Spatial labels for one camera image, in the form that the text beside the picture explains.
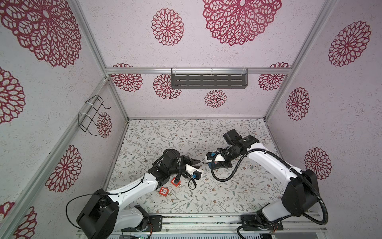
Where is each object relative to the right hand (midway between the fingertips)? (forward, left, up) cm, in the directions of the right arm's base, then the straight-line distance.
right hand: (212, 159), depth 80 cm
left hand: (-1, +9, 0) cm, 9 cm away
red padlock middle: (-7, +23, -14) cm, 28 cm away
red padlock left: (-13, +27, -14) cm, 33 cm away
